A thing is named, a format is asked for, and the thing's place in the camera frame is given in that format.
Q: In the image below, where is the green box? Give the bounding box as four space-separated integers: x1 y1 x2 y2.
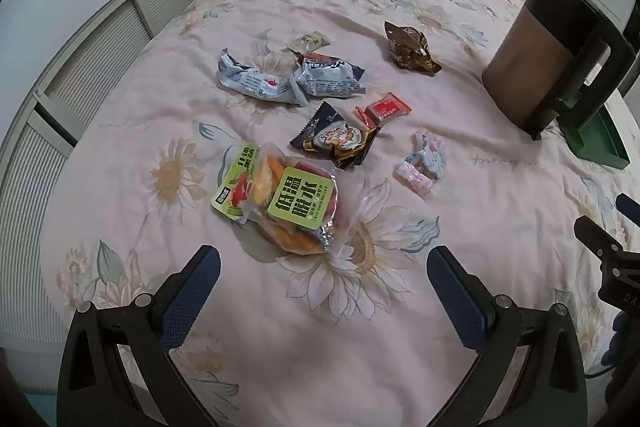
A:
564 103 631 171

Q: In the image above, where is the brown trash bin black lid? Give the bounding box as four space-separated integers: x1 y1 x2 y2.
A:
481 0 637 142

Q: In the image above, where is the beige small sachet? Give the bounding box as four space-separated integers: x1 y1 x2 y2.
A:
292 33 332 52

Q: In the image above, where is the small red snack packet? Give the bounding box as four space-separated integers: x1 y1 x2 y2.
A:
355 92 412 130

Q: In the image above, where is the blue white snack packet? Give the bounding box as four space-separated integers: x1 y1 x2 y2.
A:
216 49 313 108

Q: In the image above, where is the person's right hand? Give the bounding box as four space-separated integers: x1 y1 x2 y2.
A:
600 309 631 370

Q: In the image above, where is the pink white candy packet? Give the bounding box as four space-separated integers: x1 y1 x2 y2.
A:
395 129 447 198

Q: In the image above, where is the brown gold snack wrapper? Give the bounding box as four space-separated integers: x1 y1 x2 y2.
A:
384 21 443 76

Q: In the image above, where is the green label vegetable chips packet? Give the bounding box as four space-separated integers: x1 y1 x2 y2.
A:
210 142 346 258

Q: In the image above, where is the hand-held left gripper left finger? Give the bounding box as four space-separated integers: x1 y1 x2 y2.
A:
57 244 222 427

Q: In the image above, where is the blue chocolate cake snack packet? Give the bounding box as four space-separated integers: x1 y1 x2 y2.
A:
295 52 367 100

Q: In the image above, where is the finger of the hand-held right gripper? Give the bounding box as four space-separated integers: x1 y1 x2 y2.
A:
573 216 640 269
615 193 640 220

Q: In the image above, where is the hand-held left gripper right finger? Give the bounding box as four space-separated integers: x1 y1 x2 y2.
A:
426 246 588 427

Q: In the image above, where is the floral bed blanket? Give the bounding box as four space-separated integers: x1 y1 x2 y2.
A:
40 0 640 427

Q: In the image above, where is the dark brown cookie packet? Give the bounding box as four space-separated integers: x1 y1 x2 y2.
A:
289 102 382 171

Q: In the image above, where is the white slatted radiator cover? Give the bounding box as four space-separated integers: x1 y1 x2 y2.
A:
0 0 218 393

